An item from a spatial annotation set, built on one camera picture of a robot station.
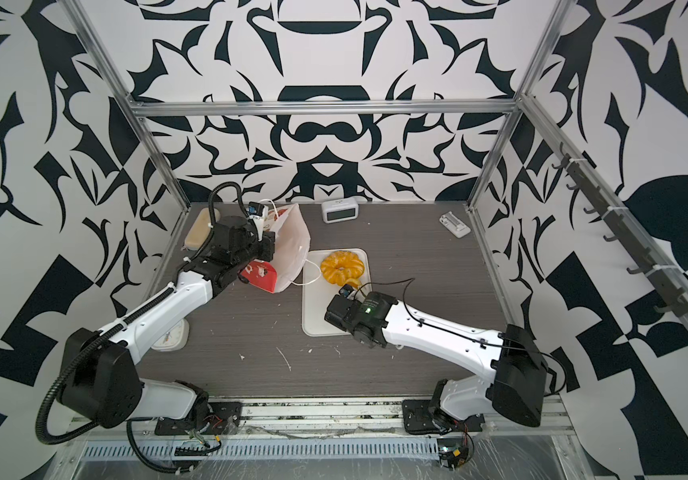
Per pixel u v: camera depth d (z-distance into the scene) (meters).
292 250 0.94
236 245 0.64
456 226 1.12
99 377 0.41
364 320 0.52
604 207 0.60
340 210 1.11
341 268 1.00
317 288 0.96
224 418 0.73
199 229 1.08
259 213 0.73
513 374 0.40
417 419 0.74
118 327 0.44
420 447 0.71
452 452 0.71
